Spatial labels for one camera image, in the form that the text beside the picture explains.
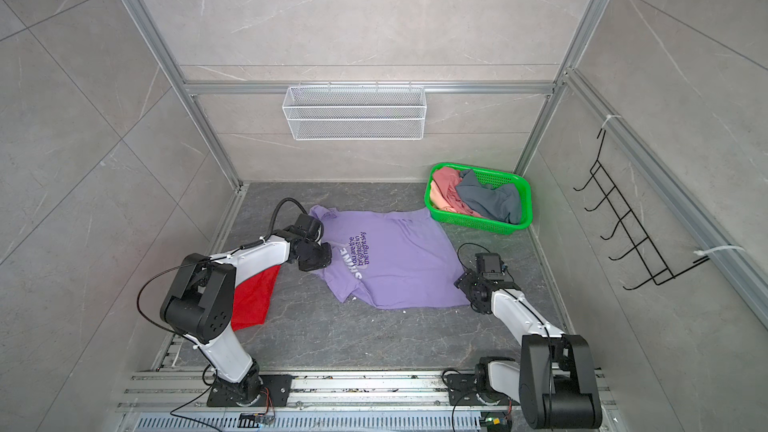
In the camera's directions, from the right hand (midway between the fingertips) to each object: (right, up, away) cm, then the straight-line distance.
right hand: (466, 283), depth 91 cm
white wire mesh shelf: (-35, +56, +10) cm, 67 cm away
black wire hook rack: (+32, +25, -19) cm, 45 cm away
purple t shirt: (-23, +6, +7) cm, 25 cm away
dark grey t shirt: (+16, +26, +15) cm, 34 cm away
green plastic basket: (+3, +19, +12) cm, 22 cm away
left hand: (-43, +9, +3) cm, 44 cm away
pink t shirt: (-4, +28, +11) cm, 31 cm away
